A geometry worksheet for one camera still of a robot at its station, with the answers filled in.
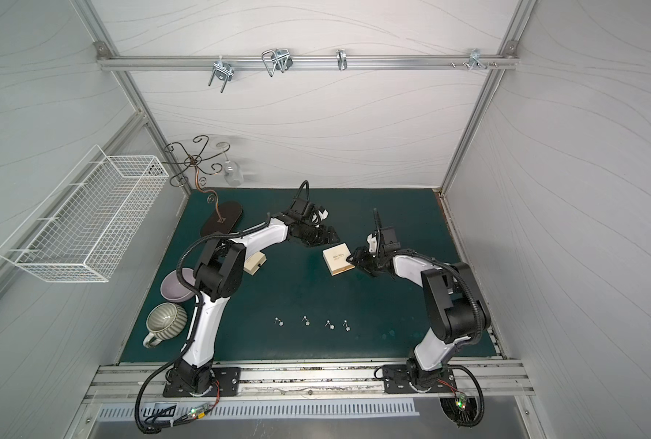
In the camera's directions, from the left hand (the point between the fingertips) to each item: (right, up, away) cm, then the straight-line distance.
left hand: (336, 242), depth 97 cm
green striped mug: (-54, -24, -13) cm, 60 cm away
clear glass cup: (-39, +26, +4) cm, 47 cm away
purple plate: (-53, -15, -9) cm, 56 cm away
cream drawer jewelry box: (0, -6, -1) cm, 6 cm away
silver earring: (-17, -24, -13) cm, 32 cm away
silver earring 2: (-2, -25, -13) cm, 28 cm away
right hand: (+6, -6, -3) cm, 9 cm away
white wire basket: (-65, +6, -29) cm, 71 cm away
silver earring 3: (+4, -26, -13) cm, 29 cm away
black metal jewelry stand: (-44, +8, +11) cm, 46 cm away
